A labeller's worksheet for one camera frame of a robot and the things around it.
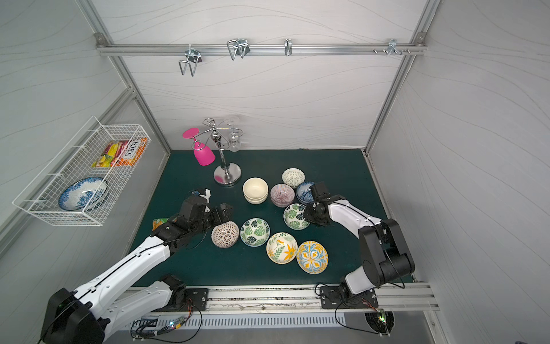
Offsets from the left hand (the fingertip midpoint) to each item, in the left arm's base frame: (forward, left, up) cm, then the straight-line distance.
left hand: (225, 211), depth 81 cm
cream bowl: (+17, -9, -9) cm, 21 cm away
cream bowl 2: (+10, -10, -8) cm, 16 cm away
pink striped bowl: (+15, -22, -11) cm, 28 cm away
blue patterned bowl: (+14, -33, -12) cm, 38 cm away
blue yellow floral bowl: (-12, -34, -13) cm, 38 cm away
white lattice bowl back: (+27, -27, -12) cm, 40 cm away
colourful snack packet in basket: (+11, +33, +20) cm, 40 cm away
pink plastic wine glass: (+26, +14, +3) cm, 30 cm away
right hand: (+4, -33, -11) cm, 35 cm away
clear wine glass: (+38, +2, +4) cm, 38 cm away
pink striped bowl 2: (+12, -22, -11) cm, 27 cm away
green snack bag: (0, +31, -11) cm, 33 cm away
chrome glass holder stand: (+28, +7, -12) cm, 31 cm away
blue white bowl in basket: (-6, +38, +20) cm, 43 cm away
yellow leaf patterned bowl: (-9, -22, -12) cm, 27 cm away
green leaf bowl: (-3, -11, -13) cm, 17 cm away
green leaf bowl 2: (+5, -27, -12) cm, 30 cm away
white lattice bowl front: (-4, +2, -13) cm, 13 cm away
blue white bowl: (+16, -32, -11) cm, 37 cm away
